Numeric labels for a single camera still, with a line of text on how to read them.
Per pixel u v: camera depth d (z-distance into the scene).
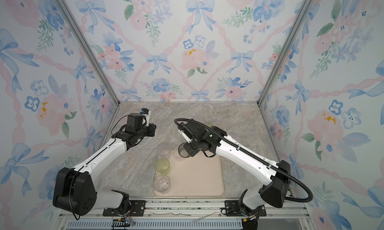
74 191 0.41
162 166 0.86
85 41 0.85
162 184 0.81
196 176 0.83
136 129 0.65
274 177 0.40
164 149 0.94
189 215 0.72
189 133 0.55
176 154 0.90
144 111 0.76
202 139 0.51
